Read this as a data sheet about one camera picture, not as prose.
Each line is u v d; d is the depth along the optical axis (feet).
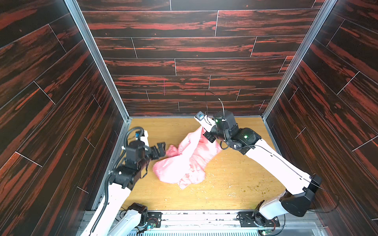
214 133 1.98
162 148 2.17
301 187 1.30
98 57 2.74
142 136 2.02
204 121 1.84
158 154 2.07
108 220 1.33
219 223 2.41
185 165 2.58
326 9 2.18
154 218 2.42
